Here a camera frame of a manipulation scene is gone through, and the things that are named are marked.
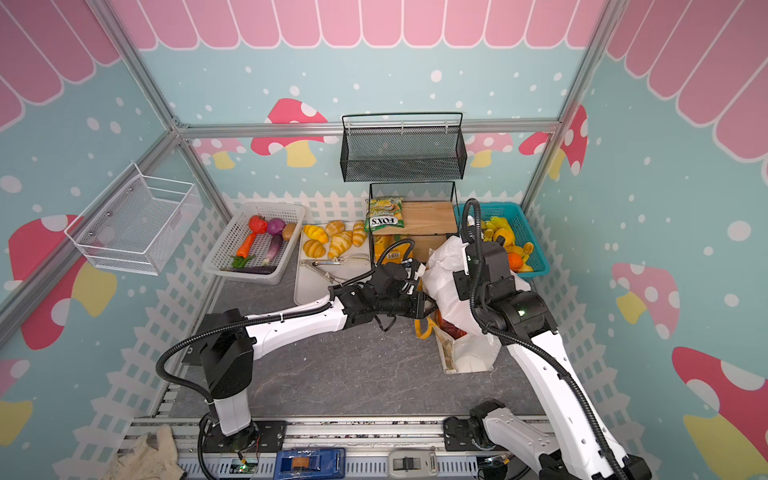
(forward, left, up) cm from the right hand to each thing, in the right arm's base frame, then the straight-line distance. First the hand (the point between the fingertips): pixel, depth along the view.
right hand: (473, 265), depth 68 cm
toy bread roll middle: (+41, +42, -28) cm, 65 cm away
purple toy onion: (+39, +64, -25) cm, 79 cm away
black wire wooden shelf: (+36, +6, -17) cm, 40 cm away
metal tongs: (+23, +47, -29) cm, 60 cm away
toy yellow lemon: (+30, -21, -22) cm, 43 cm away
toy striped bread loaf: (+32, +38, -28) cm, 57 cm away
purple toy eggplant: (+29, +63, -28) cm, 75 cm away
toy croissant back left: (+38, +49, -29) cm, 68 cm away
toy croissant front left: (+30, +48, -28) cm, 63 cm away
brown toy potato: (+37, +58, -26) cm, 74 cm away
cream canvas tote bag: (-11, -2, -25) cm, 27 cm away
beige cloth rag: (-34, +77, -31) cm, 89 cm away
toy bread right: (+38, +32, -29) cm, 58 cm away
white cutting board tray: (+20, +47, -31) cm, 60 cm away
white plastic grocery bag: (+3, +6, -1) cm, 7 cm away
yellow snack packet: (+24, +18, -25) cm, 39 cm away
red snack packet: (-11, +4, -11) cm, 16 cm away
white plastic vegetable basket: (+35, +71, -31) cm, 85 cm away
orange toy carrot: (+30, +74, -28) cm, 84 cm away
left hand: (-4, +8, -15) cm, 17 cm away
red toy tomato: (+39, +70, -25) cm, 84 cm away
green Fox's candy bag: (+31, +22, -12) cm, 40 cm away
